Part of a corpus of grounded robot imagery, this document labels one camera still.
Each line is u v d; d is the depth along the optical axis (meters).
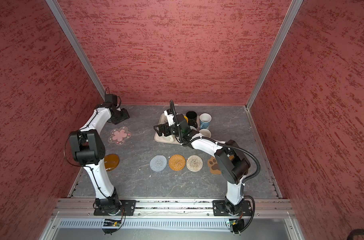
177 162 0.90
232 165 0.49
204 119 1.03
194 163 0.90
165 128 0.76
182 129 0.68
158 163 0.90
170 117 0.77
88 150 0.54
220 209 0.74
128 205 0.75
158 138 1.00
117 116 0.83
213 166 0.88
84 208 0.76
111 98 0.79
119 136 1.03
